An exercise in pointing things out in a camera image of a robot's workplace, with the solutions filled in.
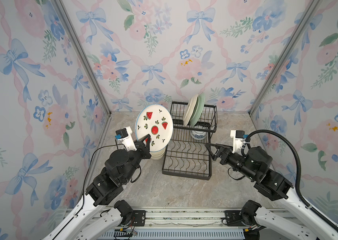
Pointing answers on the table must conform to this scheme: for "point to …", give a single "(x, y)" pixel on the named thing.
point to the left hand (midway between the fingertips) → (149, 134)
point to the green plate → (198, 110)
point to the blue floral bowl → (198, 135)
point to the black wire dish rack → (187, 156)
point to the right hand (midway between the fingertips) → (209, 144)
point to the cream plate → (190, 110)
